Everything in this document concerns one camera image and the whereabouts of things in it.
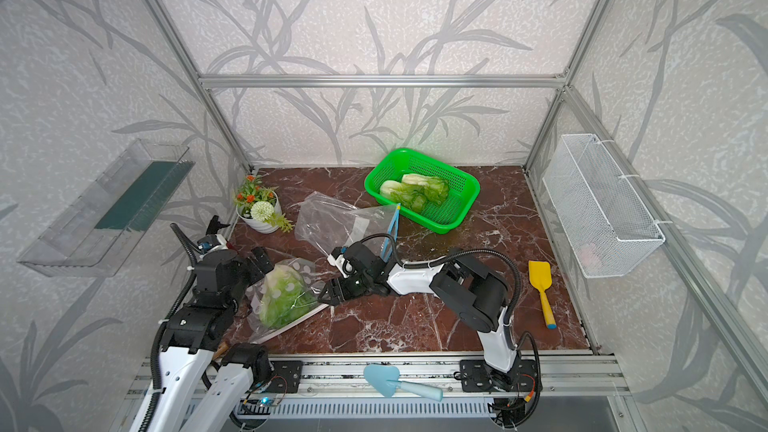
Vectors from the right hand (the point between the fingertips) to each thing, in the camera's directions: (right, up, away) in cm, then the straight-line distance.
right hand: (326, 295), depth 83 cm
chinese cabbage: (+33, +30, +19) cm, 49 cm away
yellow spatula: (+64, +3, +8) cm, 64 cm away
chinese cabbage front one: (+18, +30, +18) cm, 39 cm away
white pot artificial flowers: (-22, +24, +6) cm, 33 cm away
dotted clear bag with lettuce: (-10, +2, -3) cm, 10 cm away
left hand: (-16, +13, -8) cm, 22 cm away
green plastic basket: (+35, +20, +22) cm, 46 cm away
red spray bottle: (-32, +19, +1) cm, 37 cm away
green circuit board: (-11, -21, -12) cm, 27 cm away
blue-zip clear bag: (-2, +18, +16) cm, 24 cm away
